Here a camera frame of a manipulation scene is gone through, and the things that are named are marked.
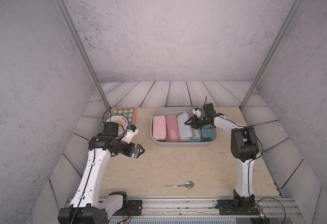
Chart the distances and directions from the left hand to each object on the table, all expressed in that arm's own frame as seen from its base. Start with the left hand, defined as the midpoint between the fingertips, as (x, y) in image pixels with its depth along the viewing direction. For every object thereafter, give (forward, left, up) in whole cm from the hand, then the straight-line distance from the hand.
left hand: (138, 147), depth 75 cm
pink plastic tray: (+43, +11, -20) cm, 49 cm away
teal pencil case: (+19, -43, -15) cm, 49 cm away
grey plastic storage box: (+41, -22, -14) cm, 48 cm away
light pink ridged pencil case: (+21, -10, -11) cm, 25 cm away
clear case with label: (+17, -36, -16) cm, 43 cm away
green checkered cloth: (+44, +16, -19) cm, 50 cm away
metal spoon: (-14, -27, -18) cm, 35 cm away
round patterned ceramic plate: (+33, +19, -18) cm, 42 cm away
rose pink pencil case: (+21, -19, -13) cm, 31 cm away
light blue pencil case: (+18, -28, -11) cm, 35 cm away
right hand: (+23, -29, -8) cm, 38 cm away
